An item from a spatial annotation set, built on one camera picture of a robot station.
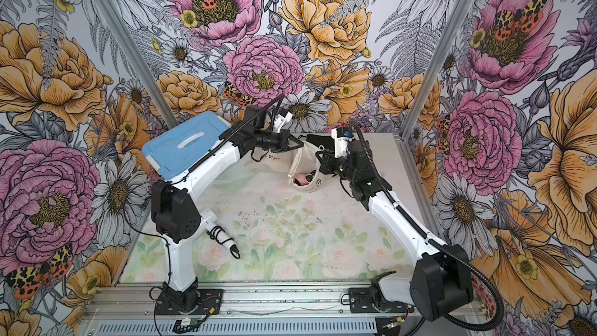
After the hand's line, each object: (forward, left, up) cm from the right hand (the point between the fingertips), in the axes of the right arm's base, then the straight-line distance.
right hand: (316, 158), depth 79 cm
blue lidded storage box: (+14, +58, -11) cm, 61 cm away
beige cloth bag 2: (+3, +3, -5) cm, 7 cm away
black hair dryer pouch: (+5, -4, +3) cm, 7 cm away
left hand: (+4, +5, 0) cm, 7 cm away
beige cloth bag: (+18, +10, -23) cm, 31 cm away
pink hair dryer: (-2, +4, -8) cm, 10 cm away
